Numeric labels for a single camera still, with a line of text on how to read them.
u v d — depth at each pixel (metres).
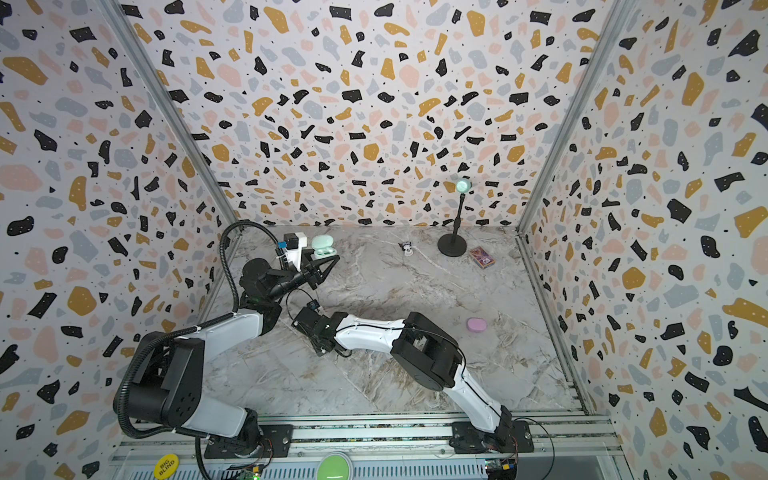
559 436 0.77
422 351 0.54
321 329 0.70
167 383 0.43
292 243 0.68
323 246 0.78
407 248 1.13
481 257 1.13
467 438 0.75
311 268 0.73
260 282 0.65
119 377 0.73
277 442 0.73
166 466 0.70
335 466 0.70
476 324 0.94
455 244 1.16
